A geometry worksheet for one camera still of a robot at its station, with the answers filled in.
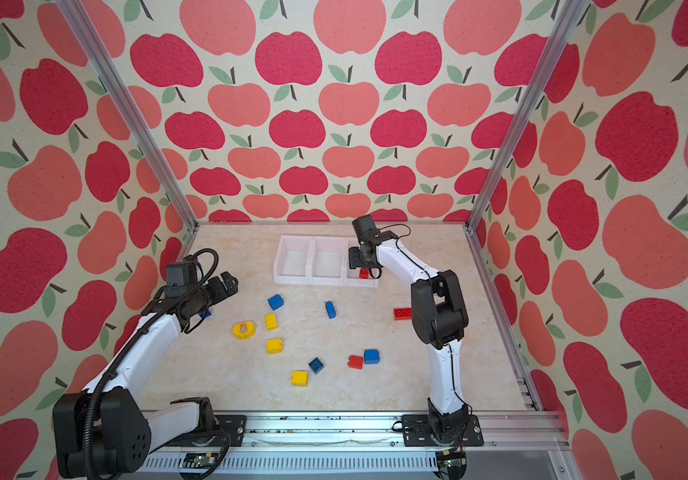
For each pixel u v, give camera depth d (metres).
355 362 0.86
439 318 0.55
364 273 1.07
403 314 0.94
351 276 1.03
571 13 0.69
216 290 0.77
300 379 0.81
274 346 0.87
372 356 0.87
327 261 1.08
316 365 0.84
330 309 0.96
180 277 0.65
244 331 0.89
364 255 0.74
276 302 0.98
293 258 1.10
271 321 0.93
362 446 0.73
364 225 0.80
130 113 0.88
